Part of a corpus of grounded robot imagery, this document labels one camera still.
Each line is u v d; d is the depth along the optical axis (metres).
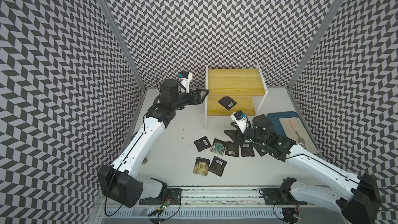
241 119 0.62
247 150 0.87
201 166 0.82
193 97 0.62
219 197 0.74
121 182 0.38
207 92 0.69
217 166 0.82
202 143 0.90
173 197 0.72
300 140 0.91
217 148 0.89
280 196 0.65
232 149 0.89
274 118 0.99
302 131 0.94
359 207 0.37
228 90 0.75
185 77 0.64
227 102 0.90
